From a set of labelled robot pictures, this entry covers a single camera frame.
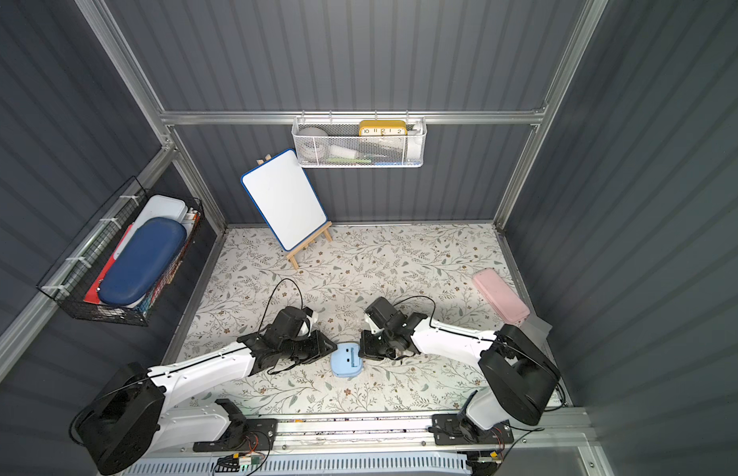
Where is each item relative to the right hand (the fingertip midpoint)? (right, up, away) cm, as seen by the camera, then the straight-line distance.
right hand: (362, 350), depth 82 cm
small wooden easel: (-25, +26, +20) cm, 42 cm away
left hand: (-7, 0, 0) cm, 7 cm away
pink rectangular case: (+46, +13, +17) cm, 51 cm away
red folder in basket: (-59, +18, -17) cm, 64 cm away
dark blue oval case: (-49, +28, -14) cm, 58 cm away
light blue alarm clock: (-5, -3, 0) cm, 5 cm away
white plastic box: (-55, +40, -4) cm, 68 cm away
